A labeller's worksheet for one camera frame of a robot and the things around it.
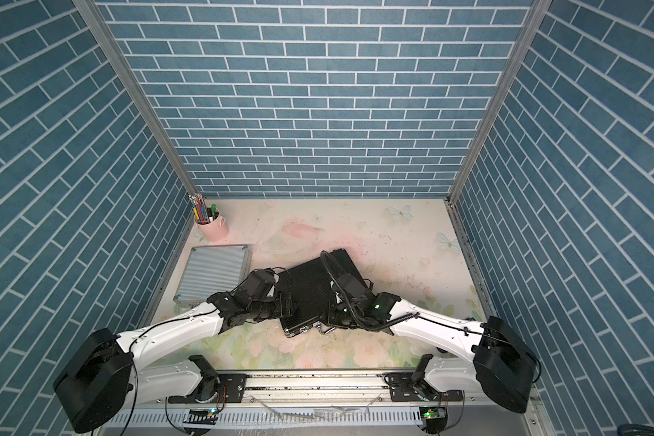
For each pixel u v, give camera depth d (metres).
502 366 0.41
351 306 0.60
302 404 0.72
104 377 0.41
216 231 1.02
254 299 0.65
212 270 0.93
